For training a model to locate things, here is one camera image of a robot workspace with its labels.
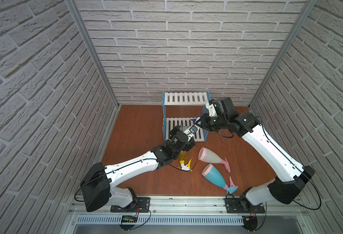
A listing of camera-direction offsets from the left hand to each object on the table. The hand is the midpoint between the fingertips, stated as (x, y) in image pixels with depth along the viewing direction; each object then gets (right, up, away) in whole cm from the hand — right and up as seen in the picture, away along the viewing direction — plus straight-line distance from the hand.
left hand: (184, 127), depth 78 cm
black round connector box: (+32, -46, -8) cm, 57 cm away
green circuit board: (-28, -46, -6) cm, 54 cm away
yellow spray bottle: (-1, -20, +11) cm, 23 cm away
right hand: (+3, +1, -9) cm, 10 cm away
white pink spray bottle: (+13, -17, +6) cm, 22 cm away
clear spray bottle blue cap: (-1, 0, -9) cm, 9 cm away
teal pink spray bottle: (+15, -25, +1) cm, 29 cm away
